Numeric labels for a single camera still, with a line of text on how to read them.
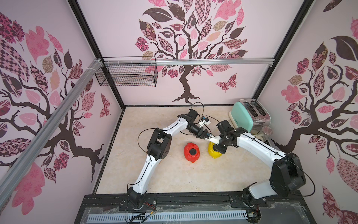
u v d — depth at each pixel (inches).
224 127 27.1
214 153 32.9
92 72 31.4
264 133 34.2
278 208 28.5
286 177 16.7
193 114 33.8
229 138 24.4
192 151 32.9
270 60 36.6
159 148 24.2
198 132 32.9
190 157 32.0
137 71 37.3
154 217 27.4
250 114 35.4
